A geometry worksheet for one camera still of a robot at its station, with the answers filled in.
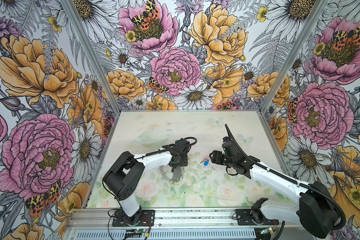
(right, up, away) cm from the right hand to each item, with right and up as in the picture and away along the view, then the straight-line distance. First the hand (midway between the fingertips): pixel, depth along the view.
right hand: (214, 160), depth 85 cm
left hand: (-18, -4, +5) cm, 20 cm away
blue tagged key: (-3, -2, +9) cm, 10 cm away
